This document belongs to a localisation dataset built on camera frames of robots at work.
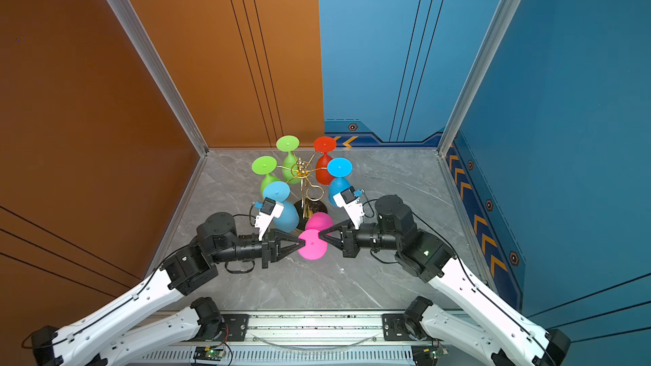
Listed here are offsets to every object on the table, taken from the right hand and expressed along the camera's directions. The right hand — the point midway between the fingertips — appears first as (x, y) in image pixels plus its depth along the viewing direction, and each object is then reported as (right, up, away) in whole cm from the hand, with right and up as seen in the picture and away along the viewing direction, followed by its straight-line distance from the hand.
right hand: (319, 238), depth 60 cm
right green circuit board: (+29, -35, +10) cm, 47 cm away
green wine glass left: (-17, +18, +16) cm, 29 cm away
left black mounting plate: (-26, -31, +15) cm, 43 cm away
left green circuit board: (-32, -36, +11) cm, 49 cm away
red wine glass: (0, +25, +21) cm, 32 cm away
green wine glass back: (-11, +25, +22) cm, 35 cm away
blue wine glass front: (-12, +10, +10) cm, 18 cm away
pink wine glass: (-1, -3, +1) cm, 3 cm away
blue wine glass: (+5, +17, +15) cm, 23 cm away
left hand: (-4, -2, 0) cm, 4 cm away
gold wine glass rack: (-4, +6, +18) cm, 20 cm away
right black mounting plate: (+21, -29, +13) cm, 38 cm away
